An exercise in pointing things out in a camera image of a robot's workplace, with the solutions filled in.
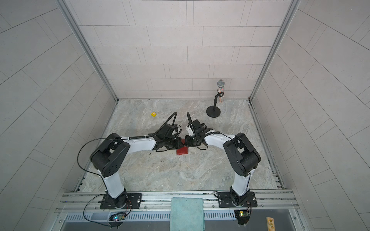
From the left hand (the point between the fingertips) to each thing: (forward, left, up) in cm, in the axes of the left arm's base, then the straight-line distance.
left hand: (188, 144), depth 90 cm
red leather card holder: (-3, +3, -2) cm, 5 cm away
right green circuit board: (-36, -27, -2) cm, 45 cm away
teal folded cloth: (-36, 0, 0) cm, 36 cm away
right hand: (0, +3, -1) cm, 3 cm away
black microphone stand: (+28, -19, -1) cm, 34 cm away
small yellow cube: (+25, +26, -1) cm, 36 cm away
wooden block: (-39, -38, +1) cm, 55 cm away
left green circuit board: (-37, +31, +3) cm, 48 cm away
